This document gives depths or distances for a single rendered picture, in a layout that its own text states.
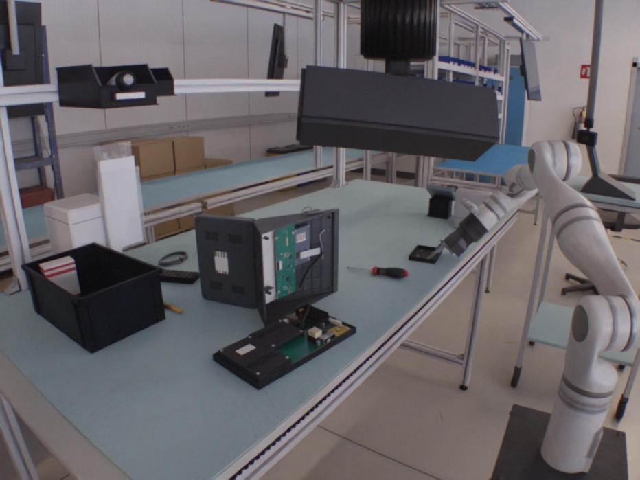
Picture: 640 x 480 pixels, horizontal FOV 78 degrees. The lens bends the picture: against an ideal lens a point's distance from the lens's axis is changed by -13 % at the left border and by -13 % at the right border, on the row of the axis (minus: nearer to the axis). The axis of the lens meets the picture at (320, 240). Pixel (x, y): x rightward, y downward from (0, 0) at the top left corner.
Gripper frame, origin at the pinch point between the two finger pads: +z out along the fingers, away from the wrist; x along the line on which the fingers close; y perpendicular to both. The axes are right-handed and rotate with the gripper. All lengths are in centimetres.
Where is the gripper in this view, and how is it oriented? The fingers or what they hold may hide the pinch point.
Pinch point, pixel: (428, 257)
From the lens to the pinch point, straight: 134.1
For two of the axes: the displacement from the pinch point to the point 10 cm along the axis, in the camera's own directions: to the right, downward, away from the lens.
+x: -0.2, -3.2, 9.5
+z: -7.1, 6.8, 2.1
